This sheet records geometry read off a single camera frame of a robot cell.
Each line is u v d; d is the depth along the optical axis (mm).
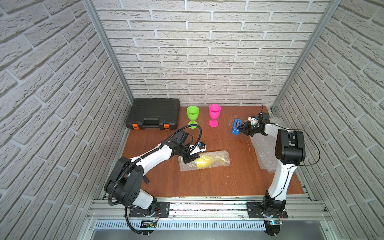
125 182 432
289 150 567
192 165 827
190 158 739
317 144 791
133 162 458
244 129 937
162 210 741
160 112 1076
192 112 1003
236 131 1014
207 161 830
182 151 725
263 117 852
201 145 725
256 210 740
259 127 807
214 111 969
